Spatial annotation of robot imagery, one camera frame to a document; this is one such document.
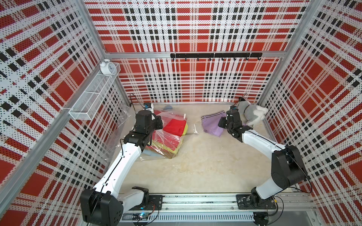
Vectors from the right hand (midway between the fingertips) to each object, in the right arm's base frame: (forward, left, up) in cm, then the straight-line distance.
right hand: (222, 119), depth 91 cm
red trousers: (-4, +33, -2) cm, 33 cm away
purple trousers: (+4, +7, -8) cm, 12 cm away
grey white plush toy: (+11, -24, -8) cm, 28 cm away
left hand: (-6, +39, +11) cm, 41 cm away
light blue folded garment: (-19, +49, -10) cm, 53 cm away
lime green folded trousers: (-20, +35, 0) cm, 40 cm away
